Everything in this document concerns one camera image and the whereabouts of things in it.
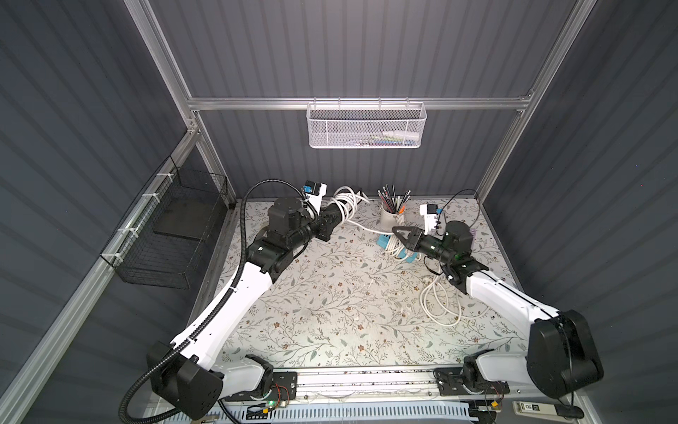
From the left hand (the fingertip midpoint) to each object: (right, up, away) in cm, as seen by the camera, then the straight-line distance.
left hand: (340, 213), depth 69 cm
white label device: (+53, -51, -2) cm, 74 cm away
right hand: (+17, -5, +9) cm, 20 cm away
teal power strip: (+16, -9, +30) cm, 35 cm away
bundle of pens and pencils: (+21, +6, +38) cm, 44 cm away
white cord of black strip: (+1, +6, +6) cm, 8 cm away
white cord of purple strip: (+34, -30, +19) cm, 49 cm away
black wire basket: (-50, -7, +3) cm, 50 cm away
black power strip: (+2, +3, +3) cm, 4 cm away
